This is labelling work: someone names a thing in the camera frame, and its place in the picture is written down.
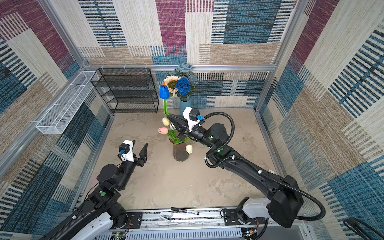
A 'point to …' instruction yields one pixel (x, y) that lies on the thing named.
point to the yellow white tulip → (165, 121)
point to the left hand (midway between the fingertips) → (140, 140)
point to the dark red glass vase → (179, 152)
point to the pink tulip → (164, 130)
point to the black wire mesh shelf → (127, 90)
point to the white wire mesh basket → (60, 116)
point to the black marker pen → (184, 210)
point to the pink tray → (94, 183)
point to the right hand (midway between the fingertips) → (168, 117)
